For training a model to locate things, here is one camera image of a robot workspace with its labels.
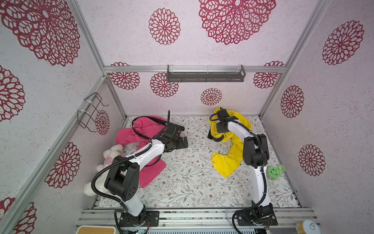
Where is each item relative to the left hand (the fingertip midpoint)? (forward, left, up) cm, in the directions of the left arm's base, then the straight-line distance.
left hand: (181, 144), depth 91 cm
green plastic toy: (-16, -56, -6) cm, 58 cm away
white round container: (-42, -60, -4) cm, 73 cm away
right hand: (+19, -29, -5) cm, 35 cm away
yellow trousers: (-9, -29, -8) cm, 31 cm away
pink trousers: (+17, +28, -6) cm, 33 cm away
